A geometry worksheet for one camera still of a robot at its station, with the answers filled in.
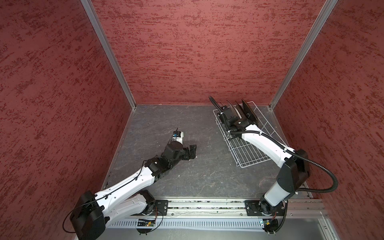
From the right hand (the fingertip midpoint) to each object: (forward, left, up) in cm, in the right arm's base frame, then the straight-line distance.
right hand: (233, 125), depth 85 cm
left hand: (-12, +26, -4) cm, 29 cm away
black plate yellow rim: (+13, -21, -12) cm, 27 cm away
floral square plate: (+19, -17, -10) cm, 27 cm away
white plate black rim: (+11, -3, +2) cm, 12 cm away
